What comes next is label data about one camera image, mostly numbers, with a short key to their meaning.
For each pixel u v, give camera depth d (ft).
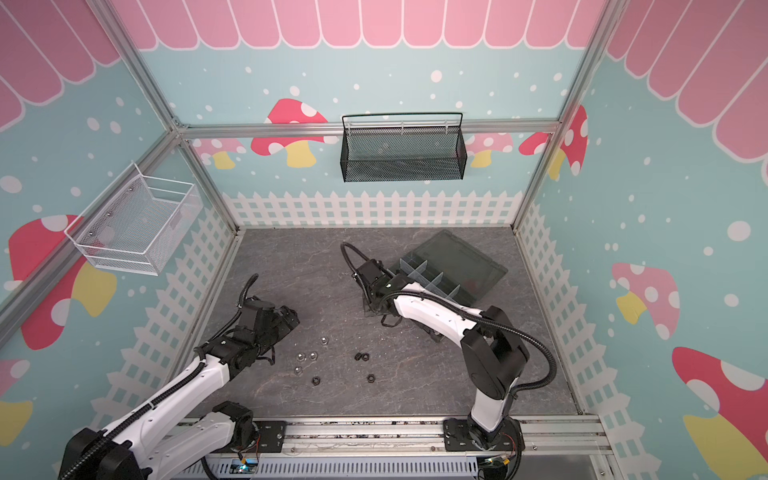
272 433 2.47
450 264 3.69
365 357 2.86
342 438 2.49
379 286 2.16
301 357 2.85
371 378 2.73
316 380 2.73
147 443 1.40
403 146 3.09
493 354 1.49
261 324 2.17
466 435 2.16
